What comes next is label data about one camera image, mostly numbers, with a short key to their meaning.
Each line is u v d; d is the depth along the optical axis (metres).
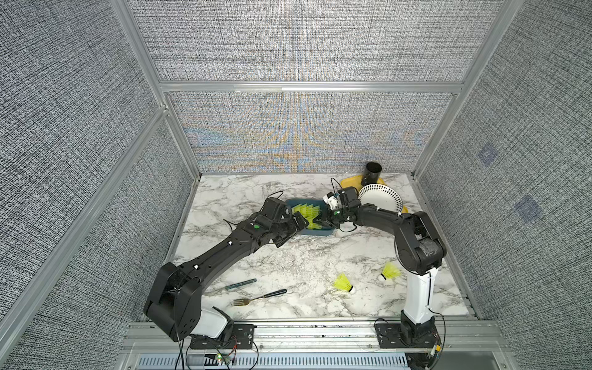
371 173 1.10
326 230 0.92
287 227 0.73
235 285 0.84
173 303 0.42
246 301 0.80
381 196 1.10
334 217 0.86
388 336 0.73
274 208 0.64
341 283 0.81
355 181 1.17
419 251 0.53
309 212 0.99
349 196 0.81
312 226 0.95
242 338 0.73
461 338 0.75
